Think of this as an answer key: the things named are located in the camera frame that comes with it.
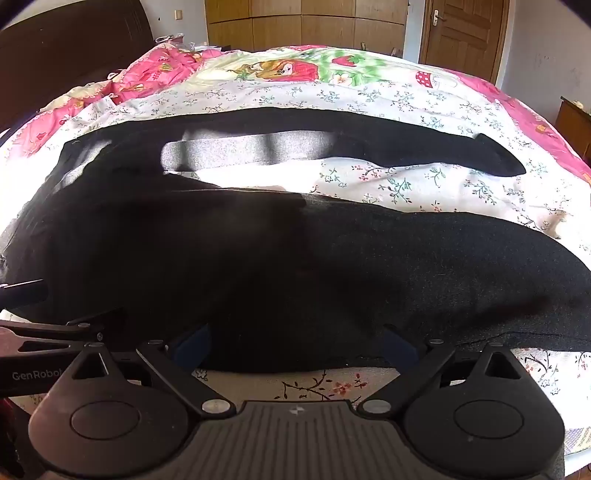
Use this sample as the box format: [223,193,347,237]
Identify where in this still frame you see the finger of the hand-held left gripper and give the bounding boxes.
[0,308,126,357]
[0,279,48,300]

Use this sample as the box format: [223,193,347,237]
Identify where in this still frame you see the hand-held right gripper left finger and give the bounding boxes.
[60,324,237,420]

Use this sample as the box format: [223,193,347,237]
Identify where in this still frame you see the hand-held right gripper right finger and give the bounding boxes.
[356,325,532,418]

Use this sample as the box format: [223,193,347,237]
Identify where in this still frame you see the black pants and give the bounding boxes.
[0,107,591,376]

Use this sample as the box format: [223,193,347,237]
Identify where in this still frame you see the white floral bedsheet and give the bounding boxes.
[0,78,591,462]

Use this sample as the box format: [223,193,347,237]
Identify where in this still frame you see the dark wooden headboard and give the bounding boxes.
[0,0,154,136]

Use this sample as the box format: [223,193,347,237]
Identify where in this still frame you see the brown wooden nightstand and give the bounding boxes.
[553,96,591,163]

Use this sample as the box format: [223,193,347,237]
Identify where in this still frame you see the pink cartoon print quilt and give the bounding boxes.
[4,44,591,185]

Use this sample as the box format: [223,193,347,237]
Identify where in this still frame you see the brown wooden door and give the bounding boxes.
[419,0,509,85]

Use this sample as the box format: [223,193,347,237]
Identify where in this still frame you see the brown wooden wardrobe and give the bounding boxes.
[205,0,408,52]

